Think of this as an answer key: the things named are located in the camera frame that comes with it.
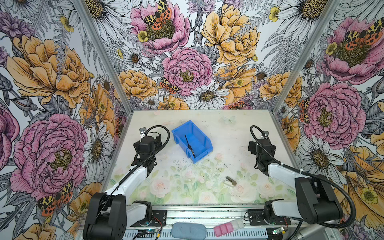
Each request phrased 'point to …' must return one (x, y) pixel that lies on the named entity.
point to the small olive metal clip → (233, 182)
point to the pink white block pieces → (228, 227)
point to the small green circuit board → (146, 233)
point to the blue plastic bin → (201, 144)
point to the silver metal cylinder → (317, 232)
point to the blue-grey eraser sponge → (185, 231)
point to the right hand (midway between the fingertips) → (260, 146)
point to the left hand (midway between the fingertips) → (149, 142)
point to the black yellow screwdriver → (189, 147)
